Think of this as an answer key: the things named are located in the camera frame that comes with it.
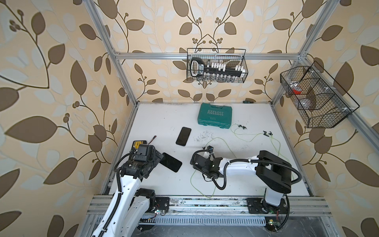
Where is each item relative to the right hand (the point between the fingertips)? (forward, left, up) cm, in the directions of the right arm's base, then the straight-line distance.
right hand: (195, 163), depth 88 cm
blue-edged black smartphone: (+20, +8, -1) cm, 22 cm away
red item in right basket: (+26, -58, +32) cm, 71 cm away
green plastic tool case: (+35, -16, +3) cm, 38 cm away
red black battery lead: (+18, +29, 0) cm, 34 cm away
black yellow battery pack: (+14, +39, +1) cm, 41 cm away
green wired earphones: (+18, -38, -1) cm, 42 cm away
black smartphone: (+2, +15, -3) cm, 16 cm away
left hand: (-1, +22, +11) cm, 25 cm away
